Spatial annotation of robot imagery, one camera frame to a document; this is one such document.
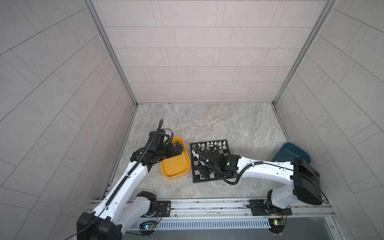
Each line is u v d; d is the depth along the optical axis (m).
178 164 0.85
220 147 0.90
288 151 0.90
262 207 0.71
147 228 0.65
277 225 0.68
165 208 0.71
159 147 0.62
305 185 0.40
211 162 0.57
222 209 0.72
